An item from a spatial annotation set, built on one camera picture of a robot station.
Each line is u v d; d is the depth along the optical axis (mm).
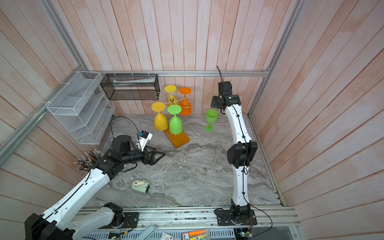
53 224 382
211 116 984
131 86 1040
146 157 639
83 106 733
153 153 636
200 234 697
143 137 652
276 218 763
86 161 745
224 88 698
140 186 791
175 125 826
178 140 1044
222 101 650
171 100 837
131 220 734
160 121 839
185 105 918
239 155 565
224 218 730
